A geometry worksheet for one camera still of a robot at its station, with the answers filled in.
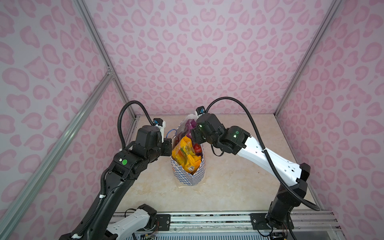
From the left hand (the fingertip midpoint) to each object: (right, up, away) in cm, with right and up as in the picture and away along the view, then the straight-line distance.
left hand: (170, 138), depth 66 cm
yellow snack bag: (+6, -7, +5) cm, 11 cm away
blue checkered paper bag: (+5, -19, +7) cm, 20 cm away
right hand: (+12, +4, +4) cm, 13 cm away
